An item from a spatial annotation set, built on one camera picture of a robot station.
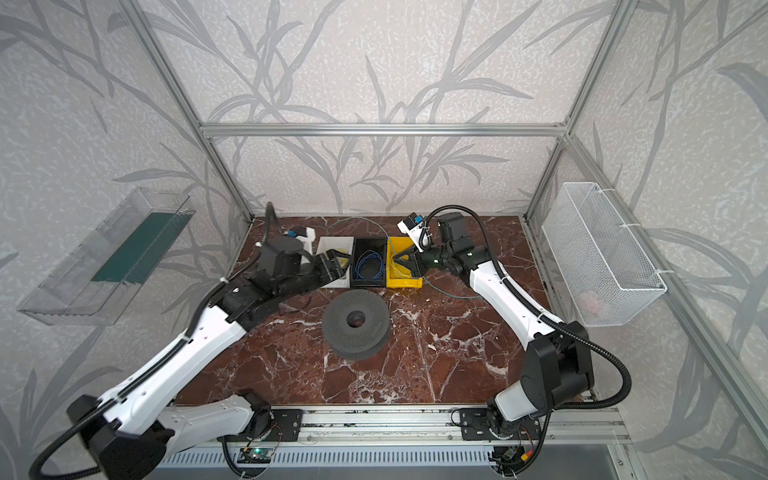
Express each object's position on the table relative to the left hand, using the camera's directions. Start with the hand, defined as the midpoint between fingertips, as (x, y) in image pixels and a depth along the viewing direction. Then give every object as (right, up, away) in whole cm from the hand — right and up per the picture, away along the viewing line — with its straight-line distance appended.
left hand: (349, 254), depth 71 cm
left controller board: (-23, -48, 0) cm, 53 cm away
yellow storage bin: (+11, -9, +28) cm, 32 cm away
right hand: (+11, +1, +8) cm, 14 cm away
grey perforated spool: (-1, -22, +17) cm, 28 cm away
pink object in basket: (+59, -12, +2) cm, 61 cm away
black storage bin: (+1, -2, +31) cm, 31 cm away
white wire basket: (+55, -4, -10) cm, 56 cm away
